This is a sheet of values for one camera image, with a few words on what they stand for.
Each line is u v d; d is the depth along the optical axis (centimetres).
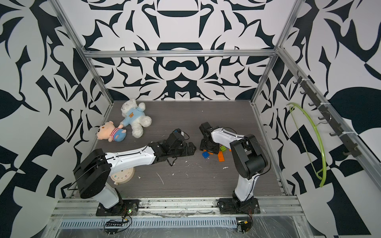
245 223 71
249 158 49
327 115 55
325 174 57
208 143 81
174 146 67
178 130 79
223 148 94
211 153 91
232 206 74
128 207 73
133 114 102
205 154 91
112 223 73
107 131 94
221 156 90
